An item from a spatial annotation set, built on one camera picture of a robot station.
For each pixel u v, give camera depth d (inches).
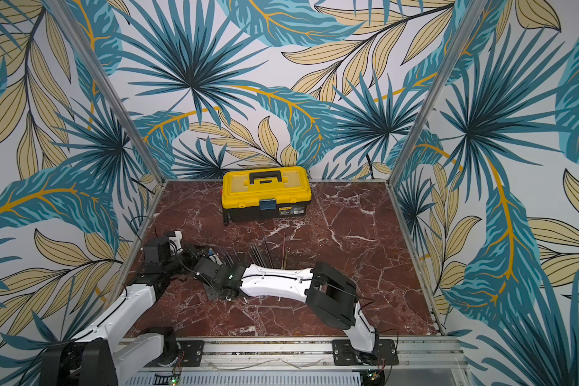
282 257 37.3
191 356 28.9
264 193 37.3
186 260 30.1
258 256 37.1
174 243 27.5
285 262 36.4
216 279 23.5
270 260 36.4
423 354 30.1
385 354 29.1
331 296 18.3
